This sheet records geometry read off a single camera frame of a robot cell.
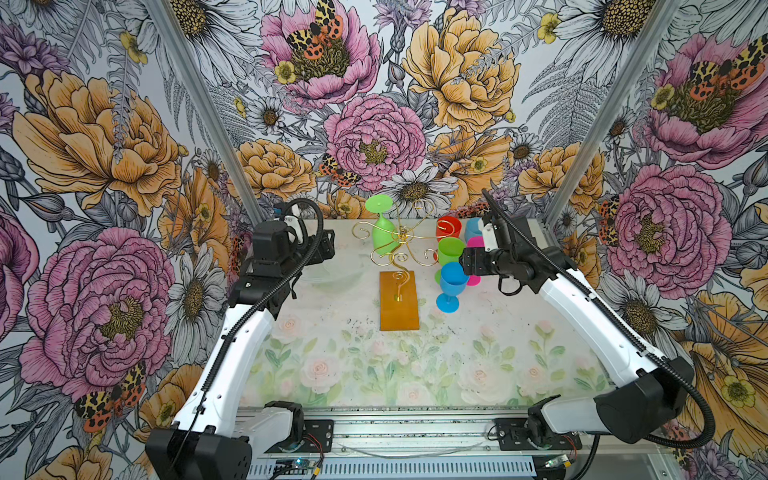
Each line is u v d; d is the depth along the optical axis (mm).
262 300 466
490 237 635
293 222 566
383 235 852
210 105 879
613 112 894
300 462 714
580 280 490
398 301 992
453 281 856
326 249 670
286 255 560
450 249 917
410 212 1236
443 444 753
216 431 380
